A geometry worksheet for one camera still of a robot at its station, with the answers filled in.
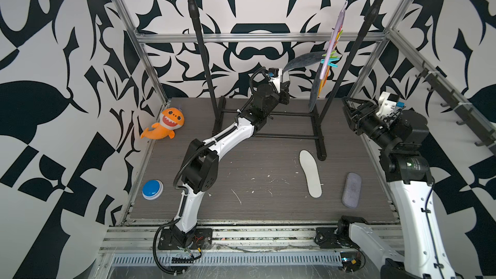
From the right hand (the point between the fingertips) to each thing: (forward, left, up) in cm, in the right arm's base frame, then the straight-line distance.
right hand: (342, 99), depth 60 cm
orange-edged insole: (-2, 0, -44) cm, 44 cm away
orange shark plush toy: (+21, +69, -34) cm, 80 cm away
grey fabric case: (-15, -14, -41) cm, 46 cm away
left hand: (+21, +14, -8) cm, 26 cm away
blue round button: (-13, +70, -39) cm, 81 cm away
